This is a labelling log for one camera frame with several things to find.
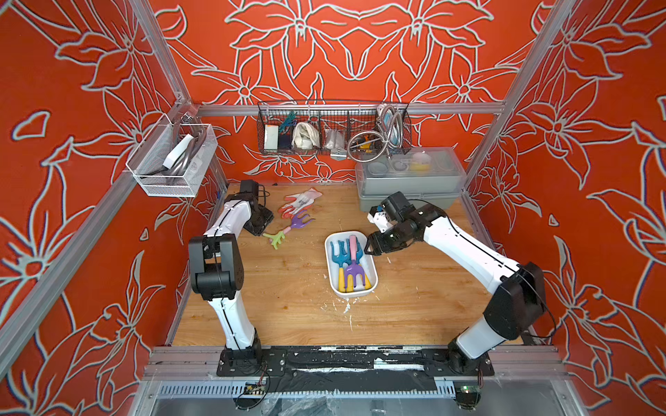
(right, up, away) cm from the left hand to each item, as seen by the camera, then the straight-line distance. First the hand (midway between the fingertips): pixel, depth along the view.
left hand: (267, 220), depth 97 cm
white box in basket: (+3, +30, -7) cm, 31 cm away
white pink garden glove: (+10, +7, +17) cm, 20 cm away
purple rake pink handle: (+33, -17, -7) cm, 37 cm away
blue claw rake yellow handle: (+29, -14, -4) cm, 32 cm away
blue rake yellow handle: (+37, -21, -11) cm, 44 cm away
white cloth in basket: (+15, +30, -7) cm, 35 cm away
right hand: (+36, -8, -17) cm, 40 cm away
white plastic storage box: (+37, -15, -4) cm, 41 cm away
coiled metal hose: (+37, +26, -9) cm, 46 cm away
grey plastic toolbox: (+66, +18, +5) cm, 69 cm away
